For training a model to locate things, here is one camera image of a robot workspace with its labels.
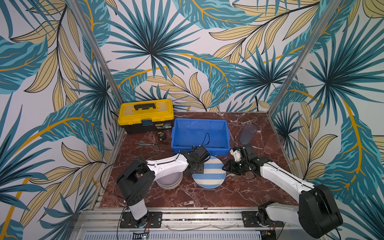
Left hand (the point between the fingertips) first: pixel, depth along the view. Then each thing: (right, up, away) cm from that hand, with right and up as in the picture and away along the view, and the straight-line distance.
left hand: (197, 169), depth 87 cm
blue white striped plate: (+9, -4, -1) cm, 10 cm away
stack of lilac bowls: (-14, -4, -9) cm, 17 cm away
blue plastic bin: (+13, +19, +25) cm, 34 cm away
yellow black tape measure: (-24, +19, +16) cm, 34 cm away
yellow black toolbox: (-36, +31, +8) cm, 49 cm away
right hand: (+15, +1, 0) cm, 15 cm away
